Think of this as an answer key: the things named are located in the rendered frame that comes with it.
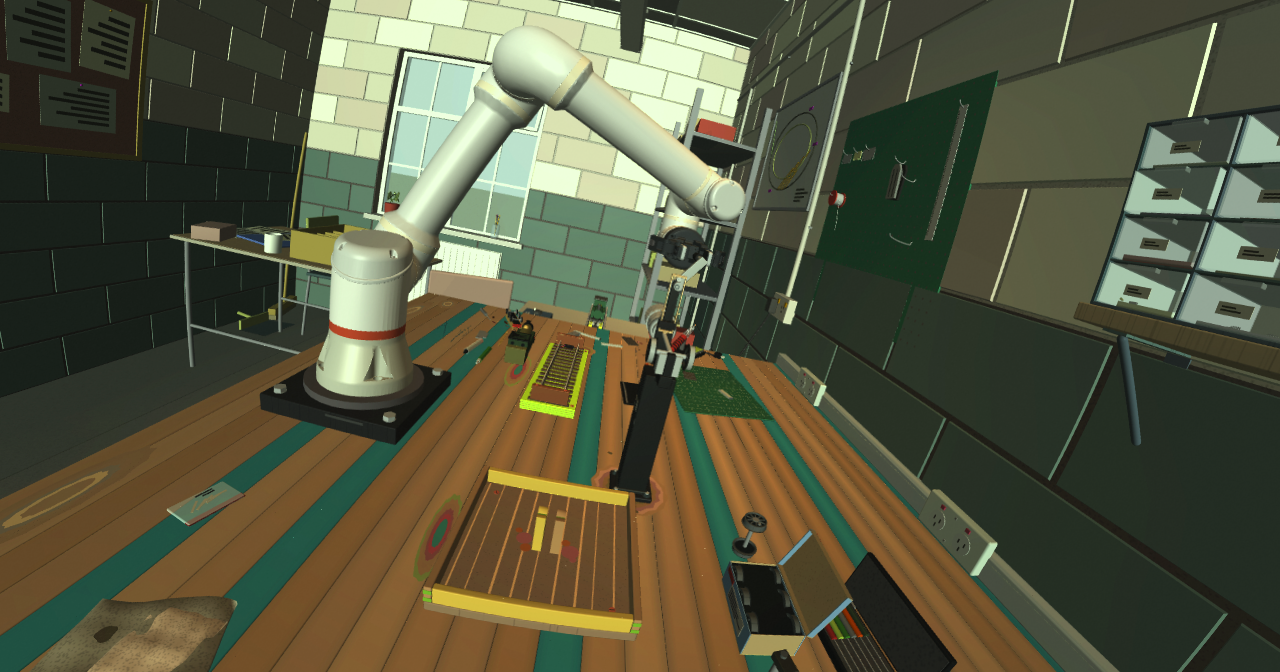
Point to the yellow box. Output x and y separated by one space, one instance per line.
315 244

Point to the blue open case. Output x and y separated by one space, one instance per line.
765 607

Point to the grey metal table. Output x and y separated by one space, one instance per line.
240 252

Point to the green cutting mat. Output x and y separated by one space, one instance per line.
722 394

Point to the black wheelset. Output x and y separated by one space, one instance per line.
751 524

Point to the red box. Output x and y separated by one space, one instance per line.
716 129

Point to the grey micrometer body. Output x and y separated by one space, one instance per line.
666 354

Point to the brown box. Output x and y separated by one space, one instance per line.
212 231

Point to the red wall button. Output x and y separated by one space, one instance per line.
838 198

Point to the dark model locomotive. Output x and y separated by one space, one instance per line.
519 337

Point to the white framed window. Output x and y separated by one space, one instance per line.
420 102

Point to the dark notice board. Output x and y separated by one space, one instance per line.
70 52

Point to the grey drawer cabinet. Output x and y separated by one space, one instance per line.
1190 222

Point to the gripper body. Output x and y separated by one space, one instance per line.
676 248

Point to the white wall socket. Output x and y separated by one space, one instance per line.
781 308
958 532
810 386

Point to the black micrometer stand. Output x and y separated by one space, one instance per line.
640 432

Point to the grey small notebook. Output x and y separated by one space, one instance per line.
205 502

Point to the white mug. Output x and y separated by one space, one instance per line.
272 243

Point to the yellow-green test track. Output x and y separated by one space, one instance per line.
555 380

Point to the green pegboard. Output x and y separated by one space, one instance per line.
930 252

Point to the black square base plate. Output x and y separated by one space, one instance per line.
350 414

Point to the yellow wooden parts tray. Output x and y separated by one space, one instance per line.
535 562

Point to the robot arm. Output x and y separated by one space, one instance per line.
560 102

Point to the white radiator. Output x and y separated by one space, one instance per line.
468 260

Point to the blue book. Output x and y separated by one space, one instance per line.
262 237

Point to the green pen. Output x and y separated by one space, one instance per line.
477 349

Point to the black pencil case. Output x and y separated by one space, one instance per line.
890 622

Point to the small potted plant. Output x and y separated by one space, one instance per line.
392 202

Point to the green model wagon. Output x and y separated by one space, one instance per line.
599 310

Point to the tan cardboard box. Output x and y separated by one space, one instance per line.
470 288

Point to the white wall pipe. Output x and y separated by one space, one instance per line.
822 152

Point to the tan crumpled cloth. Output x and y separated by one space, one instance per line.
150 632

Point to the grey oval track poster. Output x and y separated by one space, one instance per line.
795 144

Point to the grey metal shelf unit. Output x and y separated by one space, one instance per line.
740 202

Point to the wooden wall shelf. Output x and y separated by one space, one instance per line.
1180 337

